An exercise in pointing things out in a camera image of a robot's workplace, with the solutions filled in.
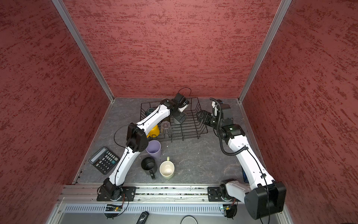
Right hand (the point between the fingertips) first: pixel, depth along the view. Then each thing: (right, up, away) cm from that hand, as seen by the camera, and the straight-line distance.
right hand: (201, 118), depth 78 cm
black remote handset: (-30, -47, -13) cm, 57 cm away
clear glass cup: (-22, -8, +12) cm, 26 cm away
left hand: (-14, +1, +20) cm, 24 cm away
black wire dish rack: (-3, -9, +23) cm, 25 cm away
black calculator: (-59, -27, +7) cm, 66 cm away
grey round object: (-7, -49, -11) cm, 51 cm away
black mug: (-32, -30, +6) cm, 44 cm away
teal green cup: (-34, +4, +17) cm, 38 cm away
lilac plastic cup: (-28, -18, +5) cm, 34 cm away
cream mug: (-20, -30, +3) cm, 37 cm away
